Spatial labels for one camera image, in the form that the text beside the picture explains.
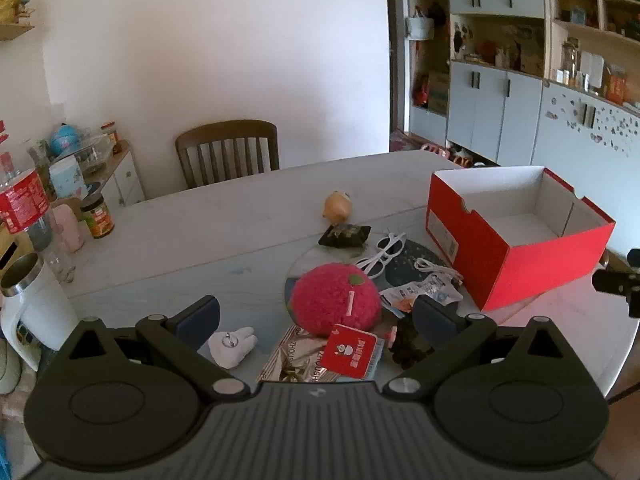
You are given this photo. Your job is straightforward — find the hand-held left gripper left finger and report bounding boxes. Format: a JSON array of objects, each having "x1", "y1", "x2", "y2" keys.
[{"x1": 60, "y1": 295, "x2": 252, "y2": 404}]

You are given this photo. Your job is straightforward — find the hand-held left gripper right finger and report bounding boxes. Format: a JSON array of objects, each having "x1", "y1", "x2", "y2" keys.
[{"x1": 381, "y1": 294, "x2": 578, "y2": 402}]

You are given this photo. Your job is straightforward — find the red cardboard shoe box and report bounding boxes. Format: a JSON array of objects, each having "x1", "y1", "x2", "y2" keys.
[{"x1": 426, "y1": 165, "x2": 616, "y2": 313}]

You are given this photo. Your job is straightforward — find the white sunglasses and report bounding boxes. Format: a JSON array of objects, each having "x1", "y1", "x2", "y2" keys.
[{"x1": 354, "y1": 232, "x2": 409, "y2": 279}]

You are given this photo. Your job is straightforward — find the black snack packet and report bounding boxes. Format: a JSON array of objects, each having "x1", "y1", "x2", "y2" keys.
[{"x1": 318, "y1": 223, "x2": 372, "y2": 250}]

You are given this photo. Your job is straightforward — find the white snack packet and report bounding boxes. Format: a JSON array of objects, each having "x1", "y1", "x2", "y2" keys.
[{"x1": 379, "y1": 275, "x2": 464, "y2": 312}]

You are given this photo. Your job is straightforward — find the dark dried fruit bunch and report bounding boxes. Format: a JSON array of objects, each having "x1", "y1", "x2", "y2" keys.
[{"x1": 389, "y1": 317, "x2": 432, "y2": 369}]

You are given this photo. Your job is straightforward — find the white hand-shaped toy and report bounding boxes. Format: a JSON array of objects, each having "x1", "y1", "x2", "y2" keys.
[{"x1": 207, "y1": 326, "x2": 259, "y2": 370}]

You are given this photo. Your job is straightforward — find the red square card packet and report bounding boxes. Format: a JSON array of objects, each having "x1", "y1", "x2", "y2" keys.
[{"x1": 319, "y1": 323, "x2": 379, "y2": 379}]

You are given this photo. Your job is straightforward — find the pink plush ball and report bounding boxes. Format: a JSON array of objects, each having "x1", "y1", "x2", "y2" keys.
[{"x1": 290, "y1": 262, "x2": 381, "y2": 339}]

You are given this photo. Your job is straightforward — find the green label glass jar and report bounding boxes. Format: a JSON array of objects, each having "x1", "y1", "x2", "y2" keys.
[{"x1": 79, "y1": 193, "x2": 116, "y2": 240}]

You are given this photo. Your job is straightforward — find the orange hamster toy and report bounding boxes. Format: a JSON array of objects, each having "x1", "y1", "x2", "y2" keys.
[{"x1": 323, "y1": 190, "x2": 354, "y2": 223}]

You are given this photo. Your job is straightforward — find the small white side cabinet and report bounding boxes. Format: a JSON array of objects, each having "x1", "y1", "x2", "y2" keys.
[{"x1": 82, "y1": 140, "x2": 146, "y2": 209}]

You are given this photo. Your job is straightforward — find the pink cup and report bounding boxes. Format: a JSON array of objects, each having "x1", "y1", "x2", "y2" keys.
[{"x1": 50, "y1": 203, "x2": 86, "y2": 254}]

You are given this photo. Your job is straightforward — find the white electric kettle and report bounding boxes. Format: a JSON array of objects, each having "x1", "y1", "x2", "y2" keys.
[{"x1": 0, "y1": 252, "x2": 82, "y2": 372}]

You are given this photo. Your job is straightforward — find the brown wooden chair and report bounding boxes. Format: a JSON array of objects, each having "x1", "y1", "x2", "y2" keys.
[{"x1": 174, "y1": 119, "x2": 280, "y2": 190}]

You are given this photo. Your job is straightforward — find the patterned white tin box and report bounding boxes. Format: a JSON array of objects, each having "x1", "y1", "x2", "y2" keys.
[{"x1": 48, "y1": 155, "x2": 86, "y2": 200}]

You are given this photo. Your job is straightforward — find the clear glass bowl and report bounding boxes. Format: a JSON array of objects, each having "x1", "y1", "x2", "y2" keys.
[{"x1": 75, "y1": 134, "x2": 116, "y2": 174}]

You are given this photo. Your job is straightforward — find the orange lid jar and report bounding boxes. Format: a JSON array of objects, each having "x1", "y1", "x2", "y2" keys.
[{"x1": 101, "y1": 120, "x2": 123, "y2": 155}]

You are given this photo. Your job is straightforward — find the red label cola bottle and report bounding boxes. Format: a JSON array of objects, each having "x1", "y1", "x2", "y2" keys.
[{"x1": 0, "y1": 152, "x2": 77, "y2": 282}]

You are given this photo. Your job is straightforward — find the blue round tin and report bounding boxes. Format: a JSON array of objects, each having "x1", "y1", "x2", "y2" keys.
[{"x1": 49, "y1": 123, "x2": 84, "y2": 157}]

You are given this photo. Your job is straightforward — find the cardboard box on shelf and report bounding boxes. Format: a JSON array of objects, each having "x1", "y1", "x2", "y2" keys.
[{"x1": 427, "y1": 70, "x2": 450, "y2": 114}]

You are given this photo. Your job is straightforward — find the hanging grey bag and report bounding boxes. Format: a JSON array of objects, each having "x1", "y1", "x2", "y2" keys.
[{"x1": 405, "y1": 5, "x2": 435, "y2": 41}]

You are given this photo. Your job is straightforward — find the white charging cable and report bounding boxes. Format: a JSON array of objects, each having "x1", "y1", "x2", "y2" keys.
[{"x1": 414, "y1": 257, "x2": 464, "y2": 284}]

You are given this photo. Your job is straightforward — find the white wall cabinet unit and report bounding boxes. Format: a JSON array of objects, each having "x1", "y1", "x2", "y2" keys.
[{"x1": 400, "y1": 0, "x2": 640, "y2": 169}]

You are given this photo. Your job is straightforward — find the wooden wall shelf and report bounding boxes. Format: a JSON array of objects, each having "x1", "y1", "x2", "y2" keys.
[{"x1": 0, "y1": 0, "x2": 37, "y2": 42}]

